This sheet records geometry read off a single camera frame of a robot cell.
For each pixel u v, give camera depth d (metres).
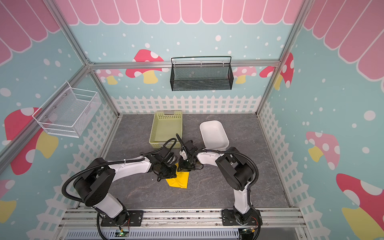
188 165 0.81
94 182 0.46
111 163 0.50
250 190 0.53
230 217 0.74
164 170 0.76
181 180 0.86
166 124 1.12
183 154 0.88
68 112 1.17
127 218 0.72
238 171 0.50
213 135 1.08
